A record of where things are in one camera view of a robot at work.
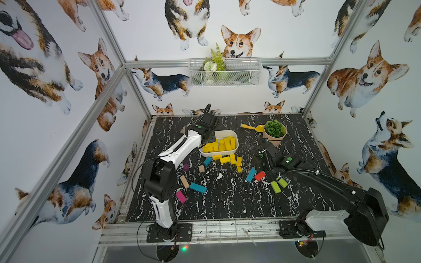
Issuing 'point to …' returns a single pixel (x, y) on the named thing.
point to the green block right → (282, 182)
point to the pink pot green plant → (274, 131)
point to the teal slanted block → (251, 174)
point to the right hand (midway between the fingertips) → (257, 160)
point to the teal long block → (198, 188)
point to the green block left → (276, 187)
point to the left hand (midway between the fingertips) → (211, 134)
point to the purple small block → (186, 167)
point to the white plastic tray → (220, 134)
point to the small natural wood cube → (202, 169)
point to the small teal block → (208, 161)
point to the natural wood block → (184, 181)
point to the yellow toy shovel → (260, 128)
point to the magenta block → (181, 196)
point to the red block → (261, 175)
